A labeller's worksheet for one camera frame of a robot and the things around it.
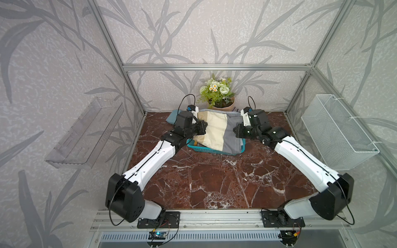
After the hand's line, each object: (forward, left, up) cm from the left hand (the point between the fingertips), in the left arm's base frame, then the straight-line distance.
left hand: (207, 123), depth 79 cm
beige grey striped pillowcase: (-5, -6, -4) cm, 9 cm away
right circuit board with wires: (-46, -39, -29) cm, 67 cm away
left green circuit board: (-45, +22, -28) cm, 57 cm away
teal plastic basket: (-13, +7, +1) cm, 15 cm away
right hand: (-2, -13, -1) cm, 13 cm away
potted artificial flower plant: (+20, -6, +3) cm, 21 cm away
